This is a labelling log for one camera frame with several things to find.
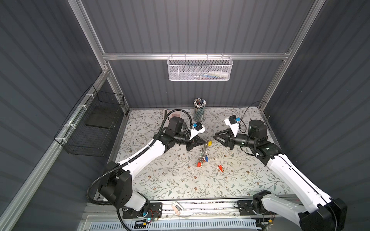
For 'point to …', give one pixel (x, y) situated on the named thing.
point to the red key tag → (220, 166)
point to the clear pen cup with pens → (199, 104)
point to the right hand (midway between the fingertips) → (217, 137)
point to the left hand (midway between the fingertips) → (204, 141)
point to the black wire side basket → (87, 130)
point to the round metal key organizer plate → (203, 154)
